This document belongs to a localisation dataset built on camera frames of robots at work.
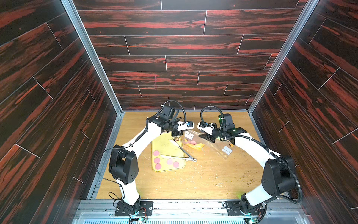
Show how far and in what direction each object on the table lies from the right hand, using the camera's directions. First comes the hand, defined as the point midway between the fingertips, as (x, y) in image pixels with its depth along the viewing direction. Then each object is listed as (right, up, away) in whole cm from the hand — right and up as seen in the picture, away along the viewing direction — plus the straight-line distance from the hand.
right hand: (203, 130), depth 88 cm
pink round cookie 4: (-29, -23, +1) cm, 37 cm away
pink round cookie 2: (-22, -21, +3) cm, 31 cm away
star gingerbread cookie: (-18, -7, +13) cm, 23 cm away
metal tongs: (-11, -19, +3) cm, 22 cm away
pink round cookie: (-31, -20, +5) cm, 37 cm away
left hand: (-11, +2, -3) cm, 12 cm away
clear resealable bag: (-3, -8, +8) cm, 11 cm away
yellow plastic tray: (-24, -16, +9) cm, 30 cm away
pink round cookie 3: (-18, -22, +3) cm, 29 cm away
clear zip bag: (+18, -13, +10) cm, 25 cm away
